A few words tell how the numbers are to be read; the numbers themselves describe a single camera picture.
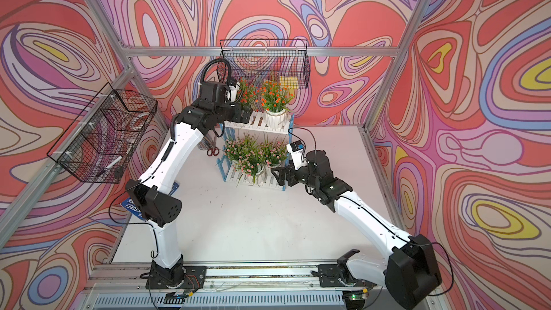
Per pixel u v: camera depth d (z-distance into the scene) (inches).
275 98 28.9
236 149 35.0
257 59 36.8
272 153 34.5
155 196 18.1
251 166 33.1
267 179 37.9
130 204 34.6
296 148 26.4
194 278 28.3
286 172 27.0
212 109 23.2
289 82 32.3
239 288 28.7
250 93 29.1
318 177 23.3
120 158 29.7
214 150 42.6
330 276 28.6
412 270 15.5
